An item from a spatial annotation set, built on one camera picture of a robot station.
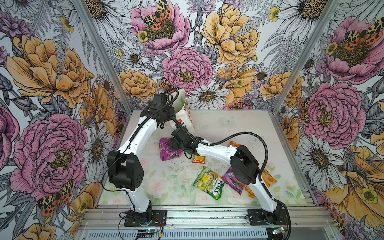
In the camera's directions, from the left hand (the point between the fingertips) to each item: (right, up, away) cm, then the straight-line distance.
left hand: (171, 117), depth 88 cm
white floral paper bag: (+7, +2, -2) cm, 7 cm away
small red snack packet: (+16, -25, +5) cm, 30 cm away
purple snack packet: (-4, -20, +4) cm, 21 cm away
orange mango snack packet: (+38, -16, +11) cm, 43 cm away
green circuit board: (-6, -54, -17) cm, 57 cm away
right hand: (+2, -16, +5) cm, 17 cm away
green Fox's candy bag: (+22, -36, -5) cm, 42 cm away
